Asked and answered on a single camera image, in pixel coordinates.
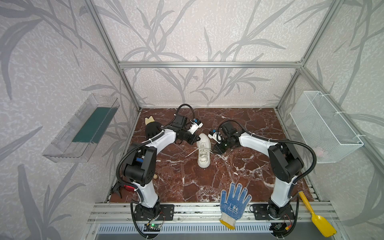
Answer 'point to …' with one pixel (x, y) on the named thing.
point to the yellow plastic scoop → (322, 224)
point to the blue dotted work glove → (233, 206)
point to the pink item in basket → (319, 152)
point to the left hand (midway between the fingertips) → (201, 134)
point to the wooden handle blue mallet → (155, 176)
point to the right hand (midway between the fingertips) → (214, 145)
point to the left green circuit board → (152, 227)
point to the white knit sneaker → (203, 145)
